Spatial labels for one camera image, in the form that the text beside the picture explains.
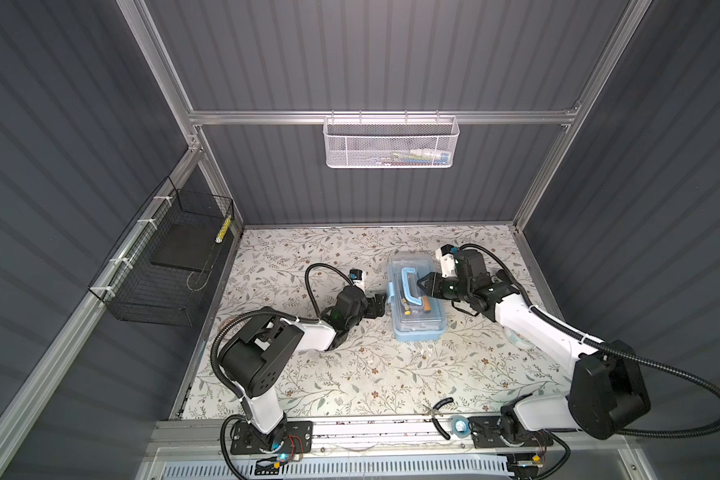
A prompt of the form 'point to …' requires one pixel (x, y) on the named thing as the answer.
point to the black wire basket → (158, 271)
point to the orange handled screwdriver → (426, 304)
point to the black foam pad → (187, 246)
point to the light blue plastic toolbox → (417, 316)
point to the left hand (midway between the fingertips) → (377, 295)
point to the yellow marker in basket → (225, 227)
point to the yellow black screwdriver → (407, 310)
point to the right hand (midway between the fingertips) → (424, 284)
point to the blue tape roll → (460, 425)
